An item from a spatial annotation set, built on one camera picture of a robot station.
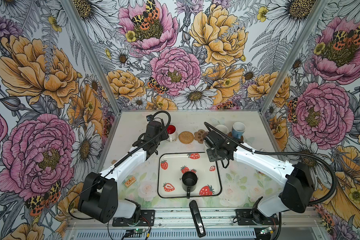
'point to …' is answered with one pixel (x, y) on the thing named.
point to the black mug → (189, 180)
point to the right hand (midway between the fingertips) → (215, 158)
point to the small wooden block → (128, 181)
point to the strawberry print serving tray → (171, 166)
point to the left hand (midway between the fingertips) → (161, 133)
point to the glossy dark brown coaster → (230, 134)
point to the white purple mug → (223, 128)
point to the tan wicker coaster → (186, 137)
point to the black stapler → (197, 219)
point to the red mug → (172, 133)
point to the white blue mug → (238, 130)
